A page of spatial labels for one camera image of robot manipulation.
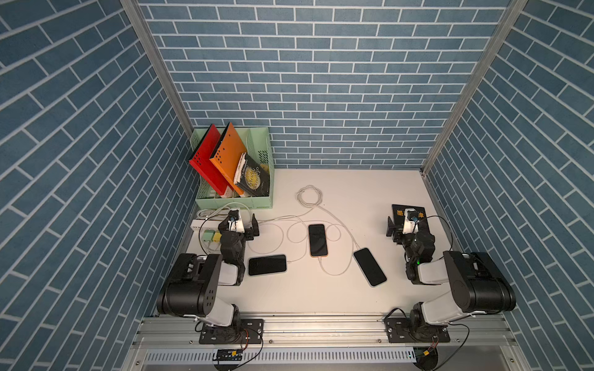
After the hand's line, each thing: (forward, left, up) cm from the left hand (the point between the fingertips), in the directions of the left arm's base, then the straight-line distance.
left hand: (247, 214), depth 89 cm
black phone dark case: (-16, -48, -11) cm, 52 cm away
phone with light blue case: (-17, -7, -8) cm, 20 cm away
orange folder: (+21, +9, +12) cm, 26 cm away
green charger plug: (-3, +17, -11) cm, 21 cm away
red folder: (+13, +16, +14) cm, 25 cm away
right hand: (0, -62, -1) cm, 62 cm away
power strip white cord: (+9, +11, -6) cm, 15 cm away
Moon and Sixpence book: (+18, 0, +3) cm, 18 cm away
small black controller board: (-43, +1, -15) cm, 46 cm away
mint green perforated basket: (+36, 0, +8) cm, 36 cm away
